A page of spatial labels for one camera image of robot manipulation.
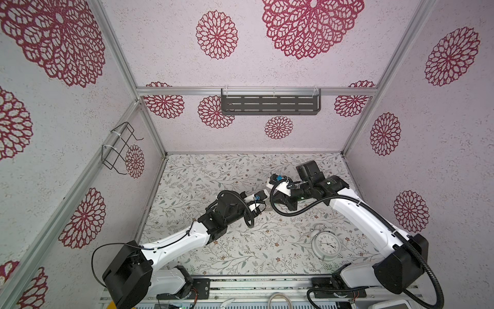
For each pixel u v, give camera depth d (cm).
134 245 44
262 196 62
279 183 63
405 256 40
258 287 76
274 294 72
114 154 75
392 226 43
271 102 95
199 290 73
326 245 81
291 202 66
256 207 66
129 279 40
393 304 67
